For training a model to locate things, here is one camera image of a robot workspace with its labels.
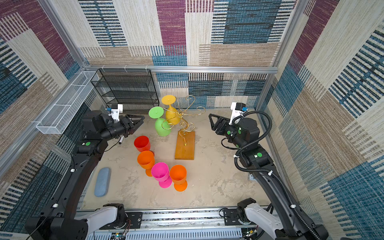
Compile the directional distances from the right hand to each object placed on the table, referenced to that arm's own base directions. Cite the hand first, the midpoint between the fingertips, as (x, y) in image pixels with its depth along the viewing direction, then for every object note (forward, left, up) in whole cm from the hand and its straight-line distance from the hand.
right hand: (213, 119), depth 66 cm
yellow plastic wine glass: (+13, +20, -11) cm, 26 cm away
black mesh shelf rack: (+47, +51, -16) cm, 71 cm away
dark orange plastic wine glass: (-14, +17, -26) cm, 34 cm away
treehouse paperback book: (-14, -23, -35) cm, 44 cm away
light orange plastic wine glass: (-5, +35, -27) cm, 44 cm away
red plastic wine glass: (+2, +37, -21) cm, 43 cm away
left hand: (+2, +30, +1) cm, 30 cm away
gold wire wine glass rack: (+10, +14, -28) cm, 33 cm away
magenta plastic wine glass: (-12, +27, -27) cm, 39 cm away
